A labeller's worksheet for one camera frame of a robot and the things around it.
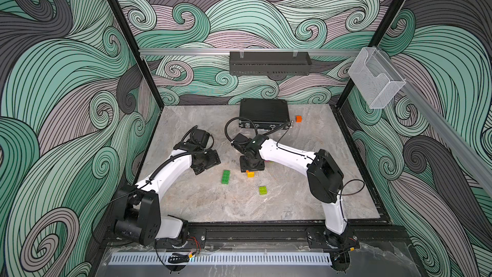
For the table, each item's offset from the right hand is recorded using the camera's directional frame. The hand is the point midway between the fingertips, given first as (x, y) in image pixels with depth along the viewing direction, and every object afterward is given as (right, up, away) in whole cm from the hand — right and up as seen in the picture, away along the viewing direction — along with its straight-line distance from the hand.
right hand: (246, 170), depth 87 cm
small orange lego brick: (+33, +25, +27) cm, 49 cm away
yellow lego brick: (+2, -2, +2) cm, 4 cm away
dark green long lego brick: (-9, -4, +2) cm, 10 cm away
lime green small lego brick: (+8, -8, -2) cm, 11 cm away
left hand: (-15, +5, -2) cm, 16 cm away
